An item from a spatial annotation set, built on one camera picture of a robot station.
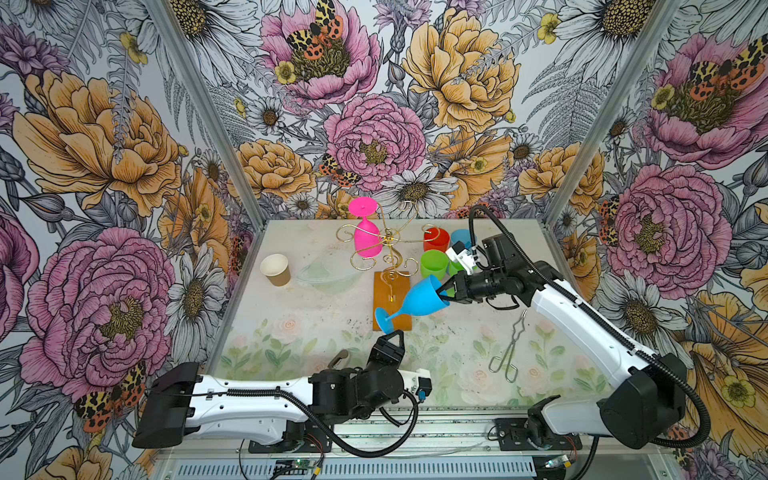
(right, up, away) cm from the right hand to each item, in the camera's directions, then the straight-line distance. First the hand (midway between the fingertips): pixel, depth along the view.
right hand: (439, 304), depth 73 cm
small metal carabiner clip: (-27, -18, +12) cm, 34 cm away
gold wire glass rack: (-14, +12, +15) cm, 24 cm away
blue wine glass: (-4, +2, -5) cm, 7 cm away
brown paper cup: (-50, +7, +29) cm, 58 cm away
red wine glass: (+4, +17, +30) cm, 34 cm away
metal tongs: (+18, -20, +14) cm, 30 cm away
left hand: (-12, -8, 0) cm, 14 cm away
